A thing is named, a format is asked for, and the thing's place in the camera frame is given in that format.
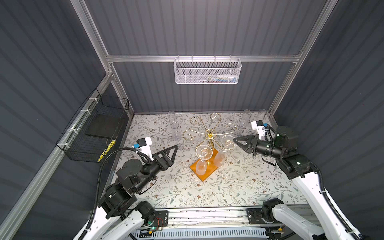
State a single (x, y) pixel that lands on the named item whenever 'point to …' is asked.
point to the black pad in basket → (105, 125)
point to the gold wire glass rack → (211, 134)
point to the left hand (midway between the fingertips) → (175, 149)
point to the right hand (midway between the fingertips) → (235, 142)
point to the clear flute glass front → (203, 152)
